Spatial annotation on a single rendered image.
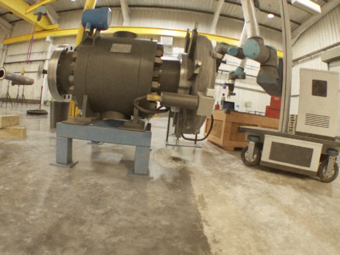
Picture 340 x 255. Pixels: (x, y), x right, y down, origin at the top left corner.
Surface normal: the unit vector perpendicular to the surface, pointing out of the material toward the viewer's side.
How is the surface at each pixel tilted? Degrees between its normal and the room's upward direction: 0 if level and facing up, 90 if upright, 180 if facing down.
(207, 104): 112
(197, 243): 0
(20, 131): 90
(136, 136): 90
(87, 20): 124
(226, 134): 90
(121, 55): 74
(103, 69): 93
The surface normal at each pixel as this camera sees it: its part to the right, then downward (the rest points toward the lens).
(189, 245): 0.11, -0.99
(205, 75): 0.11, 0.11
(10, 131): 0.34, 0.12
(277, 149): -0.64, 0.00
